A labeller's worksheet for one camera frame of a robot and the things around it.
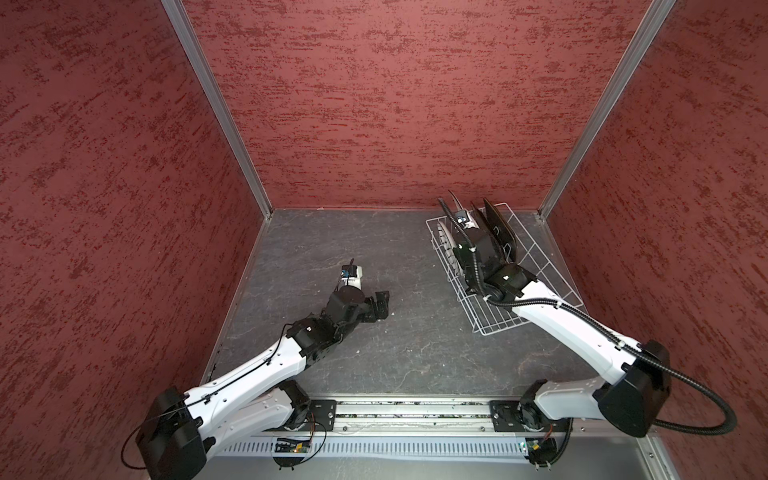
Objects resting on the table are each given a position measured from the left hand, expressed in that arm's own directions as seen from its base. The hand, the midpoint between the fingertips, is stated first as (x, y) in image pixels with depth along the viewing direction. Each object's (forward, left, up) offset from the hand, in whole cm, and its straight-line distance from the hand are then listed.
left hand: (374, 300), depth 80 cm
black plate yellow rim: (+33, -45, -8) cm, 56 cm away
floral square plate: (+24, -33, +6) cm, 41 cm away
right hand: (+12, -27, +13) cm, 32 cm away
